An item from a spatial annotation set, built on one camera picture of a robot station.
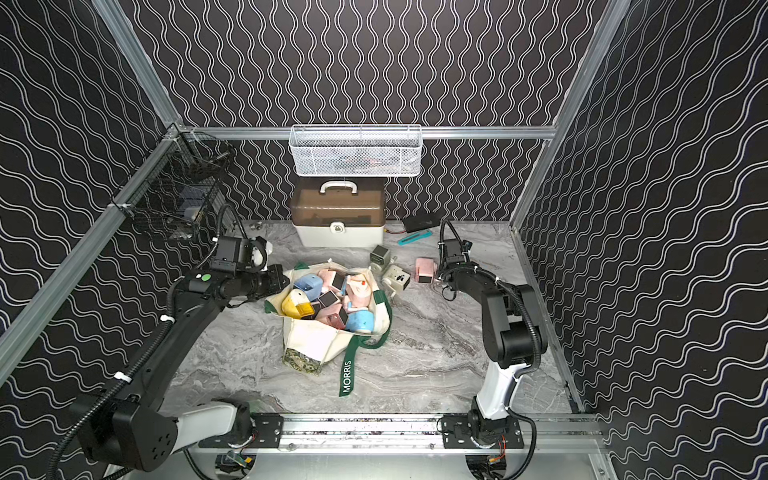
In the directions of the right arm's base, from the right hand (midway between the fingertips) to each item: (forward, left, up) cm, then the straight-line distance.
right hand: (453, 273), depth 100 cm
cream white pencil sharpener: (-3, +19, 0) cm, 20 cm away
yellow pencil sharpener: (-20, +46, +12) cm, 51 cm away
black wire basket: (+13, +88, +23) cm, 92 cm away
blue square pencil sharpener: (-21, +29, +5) cm, 36 cm away
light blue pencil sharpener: (-11, +44, +8) cm, 46 cm away
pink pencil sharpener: (+2, +9, -1) cm, 9 cm away
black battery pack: (+26, +11, -3) cm, 29 cm away
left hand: (-15, +48, +18) cm, 53 cm away
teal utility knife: (+20, +12, -4) cm, 23 cm away
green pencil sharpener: (+3, +25, +4) cm, 25 cm away
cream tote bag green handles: (-29, +42, +9) cm, 51 cm away
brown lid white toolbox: (+13, +36, +15) cm, 41 cm away
